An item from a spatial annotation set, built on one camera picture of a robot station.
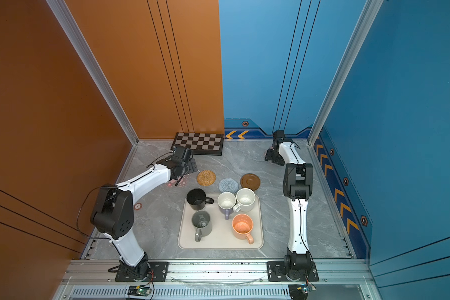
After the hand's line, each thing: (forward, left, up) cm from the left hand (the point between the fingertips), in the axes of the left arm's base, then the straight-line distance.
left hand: (187, 165), depth 95 cm
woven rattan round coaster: (-1, -9, -10) cm, 14 cm away
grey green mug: (-26, -9, -8) cm, 29 cm away
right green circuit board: (-50, -51, -10) cm, 72 cm away
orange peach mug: (-27, -28, -10) cm, 40 cm away
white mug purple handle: (-16, -20, -8) cm, 27 cm away
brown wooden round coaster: (-3, -33, -10) cm, 35 cm away
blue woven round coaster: (-5, -21, -10) cm, 24 cm away
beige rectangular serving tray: (-32, -19, -11) cm, 39 cm away
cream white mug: (-14, -30, -8) cm, 34 cm away
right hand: (+12, -46, -9) cm, 49 cm away
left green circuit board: (-52, +12, -12) cm, 54 cm away
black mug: (-17, -6, -4) cm, 18 cm away
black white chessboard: (+23, -3, -7) cm, 24 cm away
